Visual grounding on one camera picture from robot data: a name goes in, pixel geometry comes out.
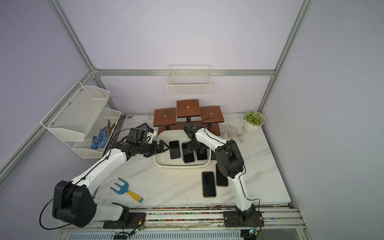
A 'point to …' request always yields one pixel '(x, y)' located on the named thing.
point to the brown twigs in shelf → (109, 128)
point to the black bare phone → (188, 154)
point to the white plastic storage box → (163, 159)
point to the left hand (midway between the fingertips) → (163, 151)
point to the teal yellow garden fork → (124, 189)
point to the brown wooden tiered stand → (186, 111)
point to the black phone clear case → (174, 149)
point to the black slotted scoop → (143, 126)
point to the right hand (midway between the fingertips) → (200, 150)
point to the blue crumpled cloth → (99, 142)
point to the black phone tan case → (209, 188)
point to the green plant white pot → (252, 121)
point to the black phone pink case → (221, 180)
